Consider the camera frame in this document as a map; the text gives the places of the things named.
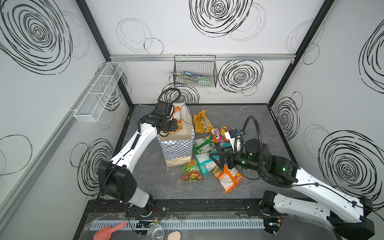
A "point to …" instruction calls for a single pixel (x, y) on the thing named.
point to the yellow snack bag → (202, 124)
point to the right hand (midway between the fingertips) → (213, 153)
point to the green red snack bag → (192, 172)
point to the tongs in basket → (187, 74)
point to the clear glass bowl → (155, 232)
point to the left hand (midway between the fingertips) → (172, 124)
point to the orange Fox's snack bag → (229, 178)
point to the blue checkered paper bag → (178, 147)
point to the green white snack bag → (204, 145)
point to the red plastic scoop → (105, 233)
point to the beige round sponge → (174, 235)
